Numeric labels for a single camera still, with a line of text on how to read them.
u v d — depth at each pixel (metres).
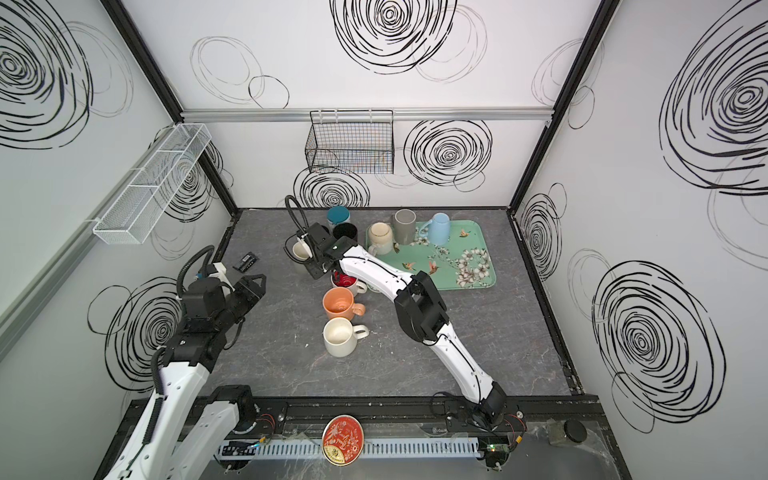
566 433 0.64
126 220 0.71
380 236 1.01
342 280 0.96
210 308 0.56
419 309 0.58
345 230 1.00
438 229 1.03
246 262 1.02
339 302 0.92
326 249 0.72
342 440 0.68
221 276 0.68
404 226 1.02
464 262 1.05
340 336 0.86
